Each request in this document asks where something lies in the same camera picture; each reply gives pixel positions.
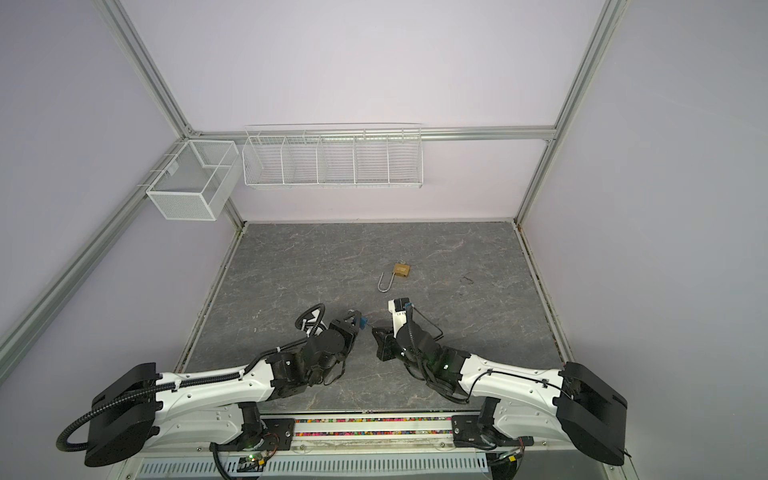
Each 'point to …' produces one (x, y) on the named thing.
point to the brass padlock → (400, 270)
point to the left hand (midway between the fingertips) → (365, 321)
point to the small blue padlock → (363, 321)
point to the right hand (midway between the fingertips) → (372, 334)
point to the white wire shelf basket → (333, 156)
